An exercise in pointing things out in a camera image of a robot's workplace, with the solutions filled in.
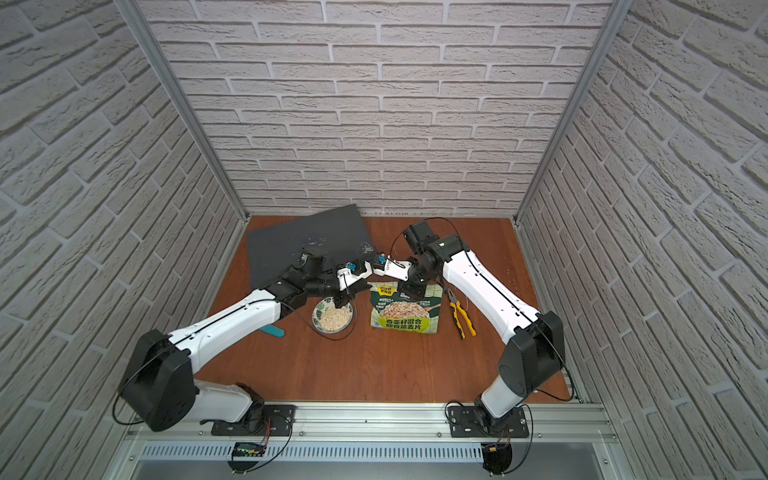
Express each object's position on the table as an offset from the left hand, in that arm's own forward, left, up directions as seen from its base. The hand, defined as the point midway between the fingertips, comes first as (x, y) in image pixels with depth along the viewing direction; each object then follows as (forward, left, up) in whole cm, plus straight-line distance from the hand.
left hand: (366, 273), depth 80 cm
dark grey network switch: (+32, +13, -19) cm, 40 cm away
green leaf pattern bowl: (-6, +12, -15) cm, 20 cm away
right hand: (-3, -9, -2) cm, 9 cm away
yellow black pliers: (0, -28, -17) cm, 32 cm away
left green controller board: (-38, +28, -22) cm, 52 cm away
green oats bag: (-7, -8, -8) cm, 13 cm away
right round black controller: (-40, -32, -18) cm, 55 cm away
